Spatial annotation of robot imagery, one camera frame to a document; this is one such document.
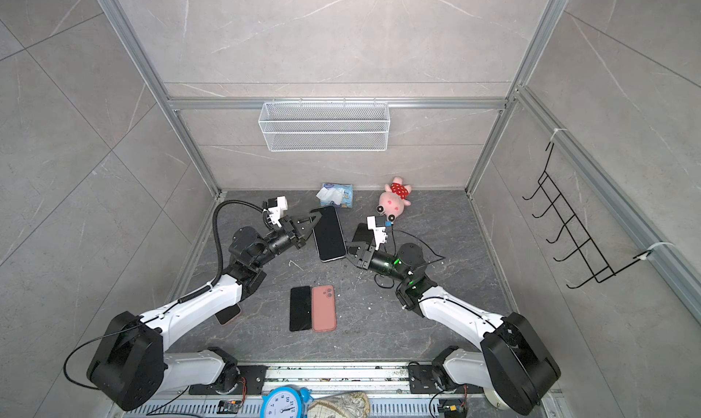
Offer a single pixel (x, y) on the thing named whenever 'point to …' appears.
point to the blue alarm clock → (288, 401)
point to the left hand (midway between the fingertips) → (320, 211)
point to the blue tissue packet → (337, 194)
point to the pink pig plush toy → (392, 199)
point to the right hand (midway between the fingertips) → (336, 247)
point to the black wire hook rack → (571, 228)
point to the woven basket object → (351, 404)
